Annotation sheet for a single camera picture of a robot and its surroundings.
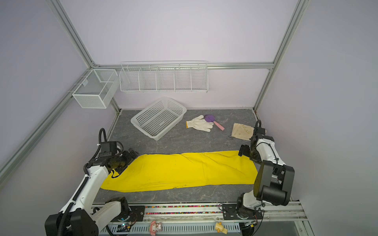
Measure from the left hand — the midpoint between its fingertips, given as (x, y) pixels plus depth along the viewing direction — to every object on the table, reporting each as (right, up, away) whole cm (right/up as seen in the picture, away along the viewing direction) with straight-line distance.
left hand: (134, 159), depth 83 cm
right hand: (+67, +1, +5) cm, 68 cm away
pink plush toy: (+16, -28, -15) cm, 35 cm away
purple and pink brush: (+47, +24, +30) cm, 61 cm away
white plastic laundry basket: (+8, +25, +33) cm, 42 cm away
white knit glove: (+37, +20, +29) cm, 52 cm away
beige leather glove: (+70, +15, +25) cm, 76 cm away
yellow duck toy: (+46, -27, -16) cm, 56 cm away
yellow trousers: (+37, -7, +7) cm, 38 cm away
